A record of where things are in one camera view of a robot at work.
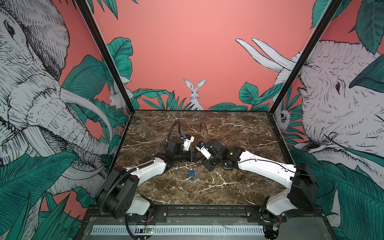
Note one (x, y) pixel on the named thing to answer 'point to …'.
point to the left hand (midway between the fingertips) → (203, 153)
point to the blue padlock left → (191, 173)
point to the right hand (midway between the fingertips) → (203, 160)
